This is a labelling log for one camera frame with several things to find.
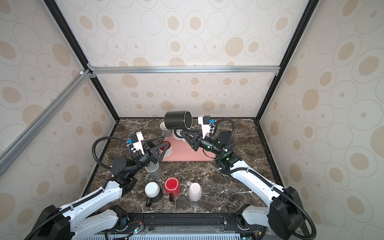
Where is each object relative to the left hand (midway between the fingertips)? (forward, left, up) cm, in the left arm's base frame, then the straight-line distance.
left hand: (168, 142), depth 62 cm
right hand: (+4, -6, 0) cm, 7 cm away
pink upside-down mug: (-12, -11, -26) cm, 31 cm away
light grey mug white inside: (+27, +9, -28) cm, 40 cm away
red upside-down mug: (-9, +1, -28) cm, 29 cm away
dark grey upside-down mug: (-1, +12, -28) cm, 31 cm away
